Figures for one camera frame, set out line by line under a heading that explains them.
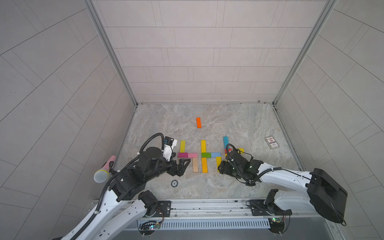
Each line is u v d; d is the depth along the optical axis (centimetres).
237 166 63
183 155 88
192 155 89
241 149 91
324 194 42
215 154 90
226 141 96
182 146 91
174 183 79
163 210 70
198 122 105
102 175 56
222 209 72
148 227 65
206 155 89
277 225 68
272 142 94
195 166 85
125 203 43
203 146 93
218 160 85
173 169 55
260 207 71
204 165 85
